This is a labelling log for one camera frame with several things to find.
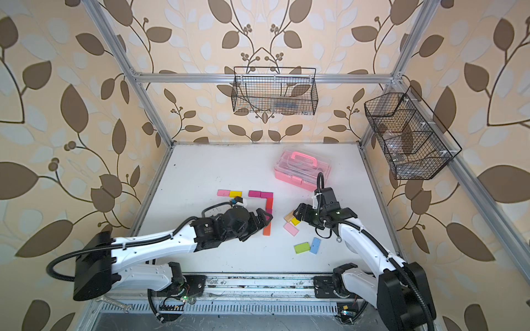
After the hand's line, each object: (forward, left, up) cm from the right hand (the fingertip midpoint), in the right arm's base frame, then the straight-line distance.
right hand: (301, 216), depth 85 cm
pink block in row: (+16, +36, -5) cm, 39 cm away
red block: (+10, +13, -6) cm, 18 cm away
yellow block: (0, +2, -5) cm, 6 cm away
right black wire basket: (+13, -41, +27) cm, 51 cm away
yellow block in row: (+16, +31, -6) cm, 35 cm away
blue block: (-10, -5, -6) cm, 13 cm away
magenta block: (+15, +21, -6) cm, 26 cm away
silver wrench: (-29, +64, -6) cm, 70 cm away
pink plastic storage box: (+25, -3, +2) cm, 25 cm away
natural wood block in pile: (+3, +4, -6) cm, 8 cm away
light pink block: (-2, +4, -7) cm, 9 cm away
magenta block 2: (+15, +15, -6) cm, 22 cm away
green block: (-11, 0, -7) cm, 13 cm away
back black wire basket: (+53, +4, +26) cm, 59 cm away
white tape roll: (-12, -19, -7) cm, 24 cm away
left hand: (-5, +14, +9) cm, 18 cm away
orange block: (-3, +14, -6) cm, 16 cm away
